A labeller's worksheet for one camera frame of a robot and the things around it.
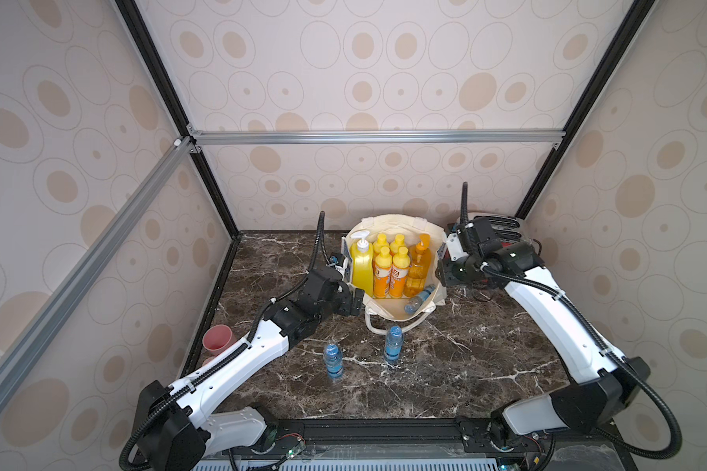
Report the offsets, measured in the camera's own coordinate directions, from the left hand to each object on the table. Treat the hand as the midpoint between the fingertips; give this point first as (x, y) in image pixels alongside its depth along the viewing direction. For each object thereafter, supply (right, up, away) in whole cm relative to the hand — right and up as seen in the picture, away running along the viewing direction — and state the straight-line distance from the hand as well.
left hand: (357, 287), depth 76 cm
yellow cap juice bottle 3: (+8, +13, +12) cm, 19 cm away
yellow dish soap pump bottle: (+1, +6, +9) cm, 11 cm away
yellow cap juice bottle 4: (+13, +12, +11) cm, 21 cm away
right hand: (+26, +4, +1) cm, 26 cm away
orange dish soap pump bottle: (+18, +5, +12) cm, 22 cm away
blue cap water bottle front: (+17, -6, +12) cm, 22 cm away
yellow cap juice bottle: (+8, +3, +13) cm, 15 cm away
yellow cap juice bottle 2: (+13, +5, +9) cm, 17 cm away
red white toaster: (+53, +17, +23) cm, 60 cm away
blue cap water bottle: (-6, -18, -2) cm, 19 cm away
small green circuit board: (-15, -39, -5) cm, 42 cm away
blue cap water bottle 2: (+10, -15, 0) cm, 18 cm away
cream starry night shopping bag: (+16, +17, +9) cm, 25 cm away
